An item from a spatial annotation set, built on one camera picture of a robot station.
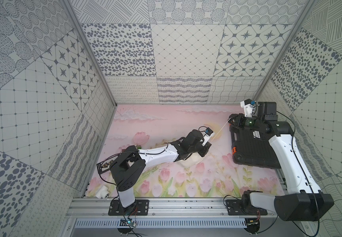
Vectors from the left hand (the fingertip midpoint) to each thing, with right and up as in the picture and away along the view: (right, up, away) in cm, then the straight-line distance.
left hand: (209, 142), depth 82 cm
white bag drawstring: (+14, +5, +25) cm, 30 cm away
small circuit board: (-44, -37, -12) cm, 59 cm away
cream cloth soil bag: (-11, -10, -2) cm, 15 cm away
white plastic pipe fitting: (-58, -26, -6) cm, 63 cm away
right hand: (+9, +12, -8) cm, 17 cm away
